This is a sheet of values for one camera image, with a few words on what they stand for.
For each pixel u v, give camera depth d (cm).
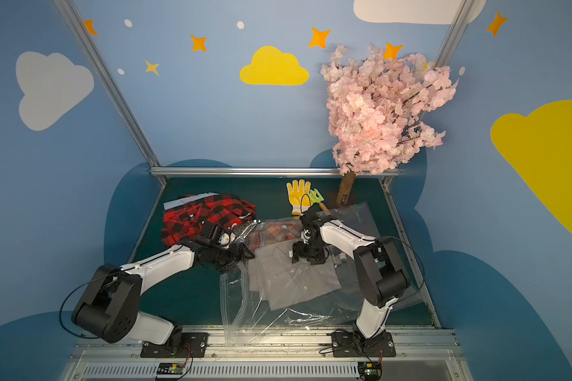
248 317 75
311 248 78
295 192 119
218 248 77
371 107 64
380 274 48
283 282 85
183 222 96
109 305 43
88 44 75
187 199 107
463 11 69
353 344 74
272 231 96
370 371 73
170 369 72
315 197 116
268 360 73
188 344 73
